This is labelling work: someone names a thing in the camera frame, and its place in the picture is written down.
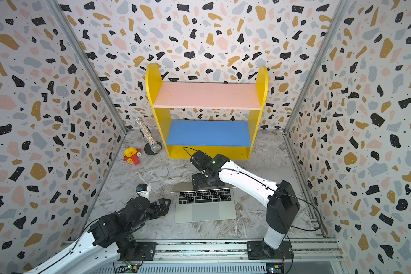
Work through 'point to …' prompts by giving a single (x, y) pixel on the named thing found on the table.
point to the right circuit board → (274, 268)
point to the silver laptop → (203, 205)
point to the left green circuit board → (128, 269)
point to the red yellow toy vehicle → (131, 154)
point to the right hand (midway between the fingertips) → (202, 186)
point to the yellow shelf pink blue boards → (219, 117)
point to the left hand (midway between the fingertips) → (166, 203)
